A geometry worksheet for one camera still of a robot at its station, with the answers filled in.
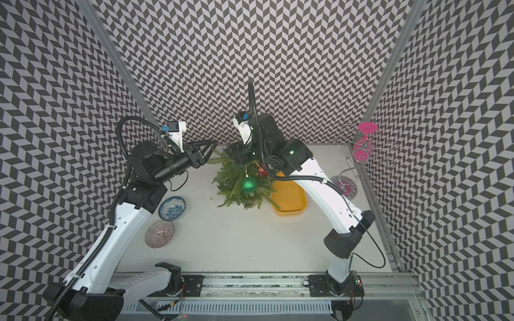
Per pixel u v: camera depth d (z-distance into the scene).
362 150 0.75
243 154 0.57
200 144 0.53
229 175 0.70
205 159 0.58
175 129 0.54
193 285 0.72
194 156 0.54
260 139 0.46
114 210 0.45
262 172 0.70
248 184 0.63
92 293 0.37
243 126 0.56
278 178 0.47
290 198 0.97
